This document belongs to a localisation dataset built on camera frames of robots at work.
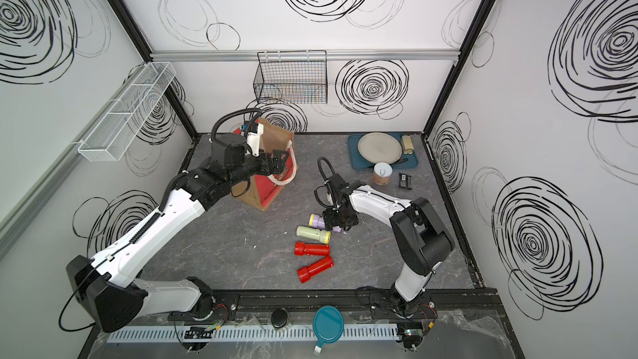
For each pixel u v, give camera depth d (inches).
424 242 18.1
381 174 38.9
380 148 44.4
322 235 33.3
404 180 40.4
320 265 31.2
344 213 29.6
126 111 28.4
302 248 32.0
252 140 24.7
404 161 43.7
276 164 25.3
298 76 48.8
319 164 30.9
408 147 43.6
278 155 25.8
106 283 14.8
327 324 25.5
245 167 23.5
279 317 25.2
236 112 20.0
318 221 34.9
